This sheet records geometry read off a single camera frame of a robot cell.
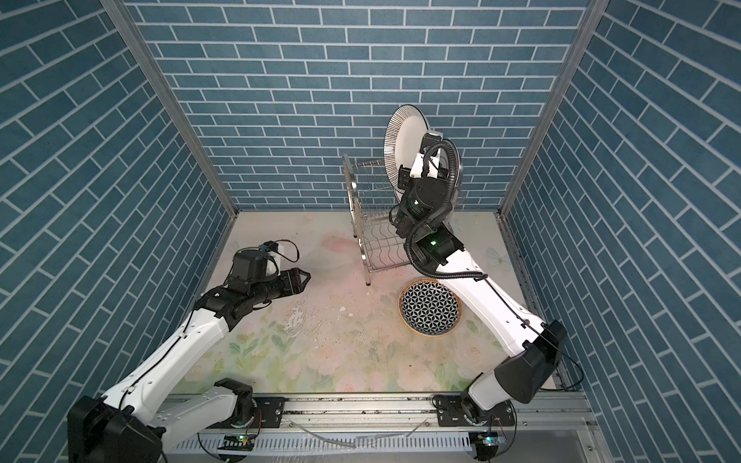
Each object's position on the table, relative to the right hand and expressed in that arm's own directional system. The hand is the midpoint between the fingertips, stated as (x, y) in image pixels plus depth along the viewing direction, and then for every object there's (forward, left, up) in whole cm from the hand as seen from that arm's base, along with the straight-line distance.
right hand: (438, 153), depth 61 cm
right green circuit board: (-45, -18, -53) cm, 72 cm away
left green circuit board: (-50, +45, -54) cm, 86 cm away
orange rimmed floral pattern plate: (-10, -4, -50) cm, 51 cm away
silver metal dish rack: (+14, +14, -46) cm, 50 cm away
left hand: (-13, +32, -33) cm, 48 cm away
